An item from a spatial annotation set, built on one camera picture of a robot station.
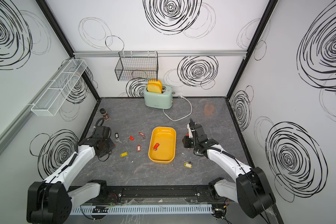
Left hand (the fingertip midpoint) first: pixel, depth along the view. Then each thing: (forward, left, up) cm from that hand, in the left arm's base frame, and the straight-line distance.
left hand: (109, 147), depth 85 cm
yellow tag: (-1, -8, -7) cm, 10 cm away
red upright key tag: (+3, -27, -6) cm, 28 cm away
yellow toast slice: (+40, -25, +16) cm, 50 cm away
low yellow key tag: (-7, -49, -6) cm, 50 cm away
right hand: (+5, -46, +3) cm, 46 cm away
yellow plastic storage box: (+10, -35, -4) cm, 36 cm away
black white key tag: (+11, 0, -6) cm, 12 cm away
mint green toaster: (+41, -31, +1) cm, 51 cm away
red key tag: (+14, -17, -6) cm, 22 cm away
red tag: (+3, -17, -6) cm, 18 cm away
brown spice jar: (+26, +11, +3) cm, 28 cm away
